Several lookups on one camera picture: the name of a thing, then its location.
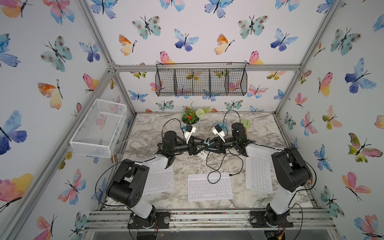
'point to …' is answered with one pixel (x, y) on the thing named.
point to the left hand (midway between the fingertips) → (206, 143)
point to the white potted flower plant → (191, 116)
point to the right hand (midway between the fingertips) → (207, 147)
